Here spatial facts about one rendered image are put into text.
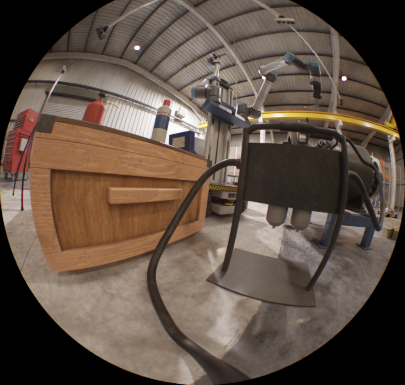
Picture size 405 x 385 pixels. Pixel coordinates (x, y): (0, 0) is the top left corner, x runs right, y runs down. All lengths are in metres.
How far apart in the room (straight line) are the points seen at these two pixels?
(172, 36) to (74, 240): 9.29
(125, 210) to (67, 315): 0.40
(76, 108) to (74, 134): 8.72
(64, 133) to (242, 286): 0.69
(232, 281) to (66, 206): 0.57
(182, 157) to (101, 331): 0.66
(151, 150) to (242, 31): 8.22
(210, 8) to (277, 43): 3.87
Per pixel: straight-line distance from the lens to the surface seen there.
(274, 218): 0.43
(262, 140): 9.26
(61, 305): 0.48
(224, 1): 8.16
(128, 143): 0.40
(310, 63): 1.18
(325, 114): 10.21
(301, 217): 0.44
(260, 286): 0.50
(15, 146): 2.98
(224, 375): 0.15
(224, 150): 1.53
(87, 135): 0.38
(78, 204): 0.40
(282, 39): 8.72
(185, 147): 0.62
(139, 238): 0.48
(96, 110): 0.46
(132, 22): 9.56
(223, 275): 0.51
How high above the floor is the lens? 0.35
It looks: 2 degrees down
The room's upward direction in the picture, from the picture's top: 7 degrees clockwise
